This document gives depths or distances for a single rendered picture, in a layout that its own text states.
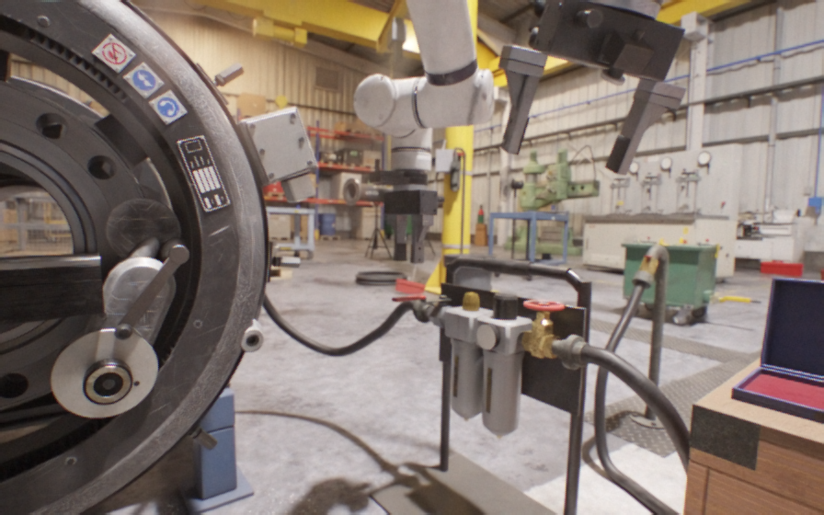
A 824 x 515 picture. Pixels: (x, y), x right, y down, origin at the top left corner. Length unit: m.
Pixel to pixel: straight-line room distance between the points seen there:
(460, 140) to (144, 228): 3.60
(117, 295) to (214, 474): 0.61
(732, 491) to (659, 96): 0.40
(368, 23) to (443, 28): 12.86
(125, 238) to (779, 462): 0.77
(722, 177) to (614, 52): 6.14
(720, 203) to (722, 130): 5.09
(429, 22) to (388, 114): 0.17
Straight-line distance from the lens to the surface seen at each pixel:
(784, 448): 0.51
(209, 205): 0.65
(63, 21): 0.67
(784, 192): 10.91
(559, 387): 0.87
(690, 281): 3.31
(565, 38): 0.46
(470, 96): 0.72
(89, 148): 0.77
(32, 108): 0.78
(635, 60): 0.46
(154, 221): 0.68
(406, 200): 0.87
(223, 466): 1.15
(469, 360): 0.91
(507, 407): 0.88
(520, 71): 0.46
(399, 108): 0.77
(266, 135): 0.71
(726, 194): 6.52
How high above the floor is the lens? 0.64
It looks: 4 degrees down
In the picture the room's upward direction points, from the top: 1 degrees clockwise
